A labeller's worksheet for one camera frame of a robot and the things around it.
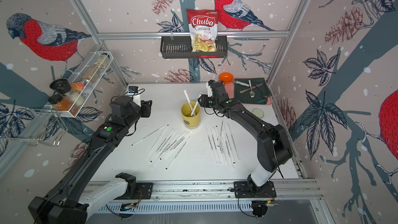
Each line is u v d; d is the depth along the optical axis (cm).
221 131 95
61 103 60
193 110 91
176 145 88
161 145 88
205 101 76
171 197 73
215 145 88
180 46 95
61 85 62
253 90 114
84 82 72
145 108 66
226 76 120
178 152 86
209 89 78
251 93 114
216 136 93
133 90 63
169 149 88
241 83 121
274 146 46
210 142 90
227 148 88
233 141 90
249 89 115
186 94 88
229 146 88
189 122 88
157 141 90
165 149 87
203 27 83
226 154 85
